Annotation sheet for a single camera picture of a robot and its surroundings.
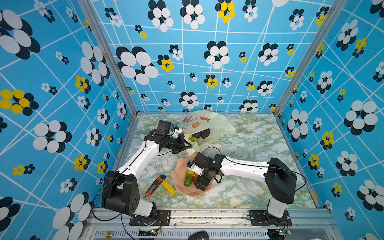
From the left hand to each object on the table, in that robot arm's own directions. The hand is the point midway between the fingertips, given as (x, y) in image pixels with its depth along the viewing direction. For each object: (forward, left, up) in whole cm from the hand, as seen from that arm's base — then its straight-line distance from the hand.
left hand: (193, 145), depth 80 cm
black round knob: (-38, -5, -16) cm, 42 cm away
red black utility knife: (-16, +21, -18) cm, 32 cm away
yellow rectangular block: (-18, +12, -18) cm, 28 cm away
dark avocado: (+19, -8, -14) cm, 25 cm away
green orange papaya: (-13, +2, -15) cm, 20 cm away
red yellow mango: (-14, -2, -7) cm, 16 cm away
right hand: (-13, -5, -16) cm, 21 cm away
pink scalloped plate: (-9, +8, -16) cm, 21 cm away
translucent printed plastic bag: (+13, -5, -1) cm, 14 cm away
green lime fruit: (+12, 0, -12) cm, 17 cm away
